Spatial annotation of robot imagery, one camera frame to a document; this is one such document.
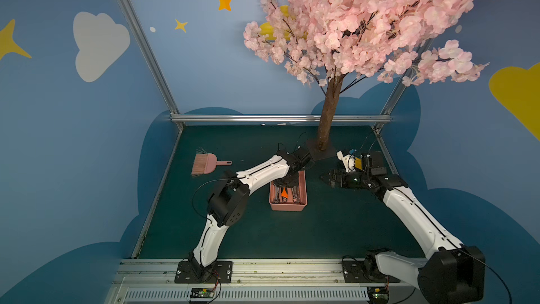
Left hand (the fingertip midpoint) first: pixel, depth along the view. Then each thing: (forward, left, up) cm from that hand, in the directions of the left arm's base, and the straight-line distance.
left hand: (288, 180), depth 91 cm
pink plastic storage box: (-6, -4, -6) cm, 9 cm away
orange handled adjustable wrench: (-8, +2, +1) cm, 8 cm away
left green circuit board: (-41, +31, -8) cm, 52 cm away
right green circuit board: (-40, -31, -9) cm, 51 cm away
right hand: (-3, -16, +10) cm, 19 cm away
